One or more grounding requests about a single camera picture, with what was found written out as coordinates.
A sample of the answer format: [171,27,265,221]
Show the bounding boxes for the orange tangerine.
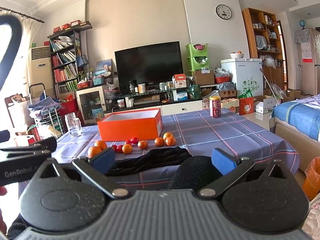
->
[163,132,173,140]
[165,137,176,147]
[154,137,165,147]
[87,146,102,159]
[94,140,107,151]
[137,140,148,150]
[121,144,133,154]

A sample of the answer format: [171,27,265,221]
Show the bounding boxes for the red tomato front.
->
[116,145,123,153]

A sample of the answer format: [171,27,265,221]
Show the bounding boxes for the red tomato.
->
[131,137,139,145]
[116,145,123,153]

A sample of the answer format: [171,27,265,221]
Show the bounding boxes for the red tomato back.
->
[131,137,139,145]

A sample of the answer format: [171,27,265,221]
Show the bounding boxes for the clear glass mug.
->
[65,113,82,137]

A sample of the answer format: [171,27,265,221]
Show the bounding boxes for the orange cardboard box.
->
[97,108,163,141]

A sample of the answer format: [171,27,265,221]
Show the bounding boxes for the trolley cart with cloth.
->
[28,83,65,140]

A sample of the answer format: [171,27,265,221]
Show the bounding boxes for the orange gift bag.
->
[239,97,254,115]

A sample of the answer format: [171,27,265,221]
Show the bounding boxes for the glass door small cabinet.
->
[75,85,106,125]

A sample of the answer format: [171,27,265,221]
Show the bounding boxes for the red candy jar yellow lid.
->
[209,96,221,118]

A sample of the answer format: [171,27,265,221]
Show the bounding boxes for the bed with blue sheet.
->
[269,95,319,171]

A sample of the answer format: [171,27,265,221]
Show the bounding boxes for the orange plastic bag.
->
[303,157,320,200]

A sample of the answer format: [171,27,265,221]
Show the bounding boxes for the white tv cabinet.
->
[104,88,203,116]

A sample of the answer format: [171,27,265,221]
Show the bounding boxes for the white air conditioner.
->
[29,46,55,97]

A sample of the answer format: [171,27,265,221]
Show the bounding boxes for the white chest freezer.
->
[221,58,263,96]

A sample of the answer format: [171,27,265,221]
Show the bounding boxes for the brown cardboard box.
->
[193,69,215,85]

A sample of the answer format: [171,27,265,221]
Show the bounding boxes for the black flat television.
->
[114,41,184,92]

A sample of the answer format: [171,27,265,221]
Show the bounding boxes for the green stacking bins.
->
[185,43,210,74]

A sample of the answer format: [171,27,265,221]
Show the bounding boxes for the black bookshelf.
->
[48,21,92,97]

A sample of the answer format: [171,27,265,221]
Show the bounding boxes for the wooden shelf unit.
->
[242,8,285,89]

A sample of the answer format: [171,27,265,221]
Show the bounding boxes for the round wall clock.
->
[215,4,232,20]

